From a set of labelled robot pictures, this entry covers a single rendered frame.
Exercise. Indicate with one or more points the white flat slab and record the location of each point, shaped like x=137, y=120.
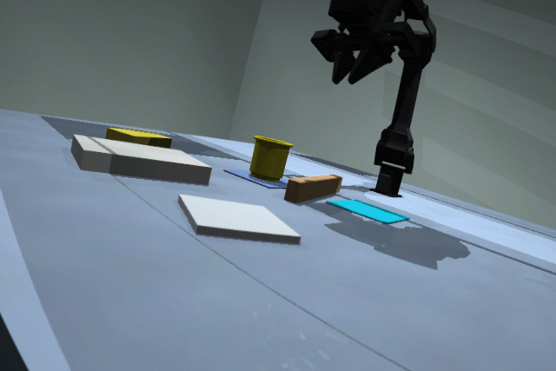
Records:
x=236, y=220

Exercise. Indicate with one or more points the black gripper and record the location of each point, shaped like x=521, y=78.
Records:
x=375, y=47

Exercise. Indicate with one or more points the yellow rectangular block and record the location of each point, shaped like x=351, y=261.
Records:
x=139, y=137

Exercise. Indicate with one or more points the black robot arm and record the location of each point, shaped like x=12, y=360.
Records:
x=395, y=145

